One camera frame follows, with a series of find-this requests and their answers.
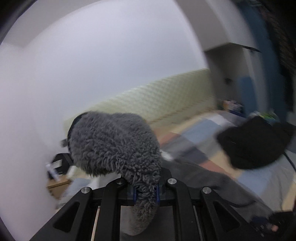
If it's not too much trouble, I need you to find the patchwork pastel bed quilt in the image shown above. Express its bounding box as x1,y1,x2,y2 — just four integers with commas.
66,111,294,211

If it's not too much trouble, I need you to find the wooden bedside table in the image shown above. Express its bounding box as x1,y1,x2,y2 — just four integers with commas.
46,176,72,199

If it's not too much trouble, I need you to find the black bag on nightstand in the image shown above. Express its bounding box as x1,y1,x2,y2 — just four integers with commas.
46,153,74,180

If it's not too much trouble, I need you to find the blue panel at right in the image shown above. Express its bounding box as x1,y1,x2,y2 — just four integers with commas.
237,76,257,115

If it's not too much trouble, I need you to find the cream quilted headboard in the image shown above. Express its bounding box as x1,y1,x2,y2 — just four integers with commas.
64,67,217,127

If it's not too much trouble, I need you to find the black garment at right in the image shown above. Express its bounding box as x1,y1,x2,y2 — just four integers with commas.
216,116,295,170

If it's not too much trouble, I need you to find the black wall plug right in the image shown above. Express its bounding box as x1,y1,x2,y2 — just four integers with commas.
224,78,232,85

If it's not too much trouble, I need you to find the grey fleece zip jacket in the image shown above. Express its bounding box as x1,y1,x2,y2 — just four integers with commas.
68,112,280,240

